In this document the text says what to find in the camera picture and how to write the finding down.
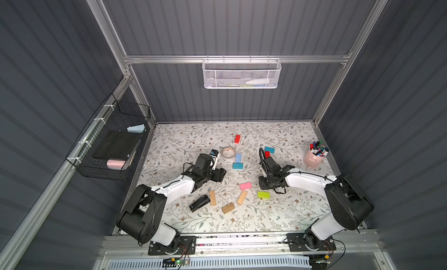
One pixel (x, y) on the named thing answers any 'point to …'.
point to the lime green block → (263, 195)
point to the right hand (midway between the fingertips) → (262, 184)
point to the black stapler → (199, 203)
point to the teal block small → (270, 149)
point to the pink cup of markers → (314, 157)
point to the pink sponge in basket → (115, 164)
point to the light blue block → (238, 158)
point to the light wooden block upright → (212, 195)
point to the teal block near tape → (238, 166)
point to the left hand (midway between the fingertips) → (222, 171)
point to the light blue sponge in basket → (138, 128)
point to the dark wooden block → (228, 208)
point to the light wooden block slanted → (242, 197)
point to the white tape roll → (228, 152)
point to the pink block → (245, 185)
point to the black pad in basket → (117, 145)
